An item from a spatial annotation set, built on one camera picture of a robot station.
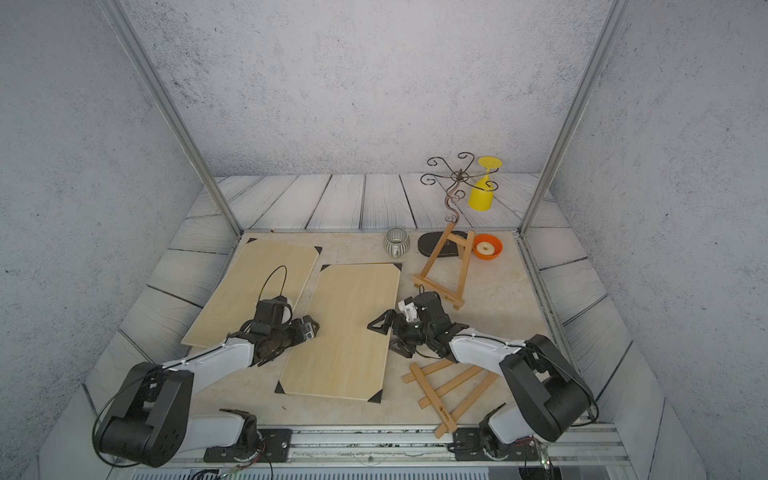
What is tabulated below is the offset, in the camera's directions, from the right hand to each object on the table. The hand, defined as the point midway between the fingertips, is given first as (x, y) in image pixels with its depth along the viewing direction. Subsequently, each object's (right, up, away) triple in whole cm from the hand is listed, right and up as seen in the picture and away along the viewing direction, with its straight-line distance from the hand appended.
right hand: (376, 337), depth 81 cm
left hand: (-19, -1, +10) cm, 22 cm away
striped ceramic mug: (+6, +27, +27) cm, 39 cm away
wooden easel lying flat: (+15, -14, -3) cm, 21 cm away
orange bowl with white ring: (+39, +25, +30) cm, 55 cm away
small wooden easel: (+26, +22, +9) cm, 35 cm away
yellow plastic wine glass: (+34, +42, +21) cm, 58 cm away
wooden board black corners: (-43, +17, +30) cm, 55 cm away
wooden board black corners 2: (-9, -7, +4) cm, 12 cm away
